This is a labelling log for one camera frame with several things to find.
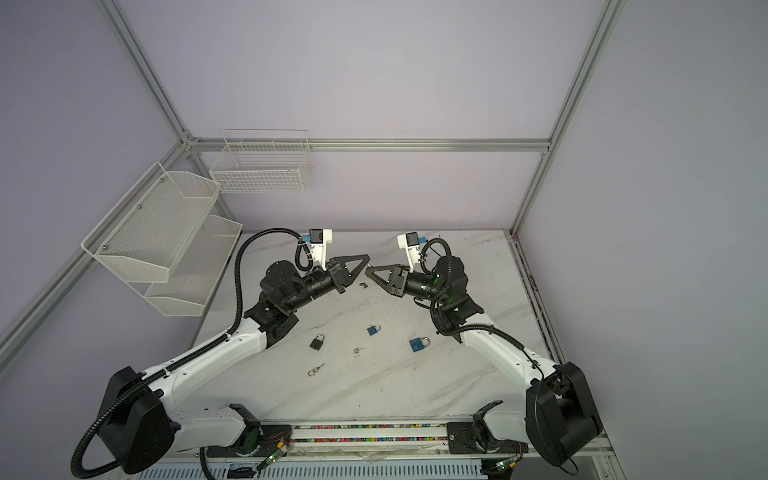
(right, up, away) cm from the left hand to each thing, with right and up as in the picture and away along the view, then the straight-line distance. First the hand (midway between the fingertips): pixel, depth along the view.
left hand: (369, 259), depth 67 cm
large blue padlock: (+13, -26, +23) cm, 37 cm away
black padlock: (-18, -25, +23) cm, 39 cm away
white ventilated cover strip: (+2, -51, +3) cm, 51 cm away
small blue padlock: (-1, -23, +26) cm, 34 cm away
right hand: (-1, -4, 0) cm, 4 cm away
